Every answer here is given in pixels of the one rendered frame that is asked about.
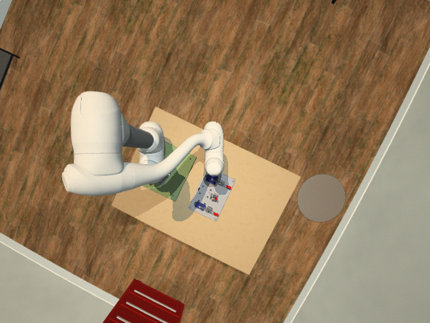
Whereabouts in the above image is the dark blue rectangular block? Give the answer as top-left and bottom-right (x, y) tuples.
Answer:
(206, 174), (218, 185)
(195, 202), (205, 210)

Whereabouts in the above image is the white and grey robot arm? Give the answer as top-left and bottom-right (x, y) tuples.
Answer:
(62, 92), (224, 196)

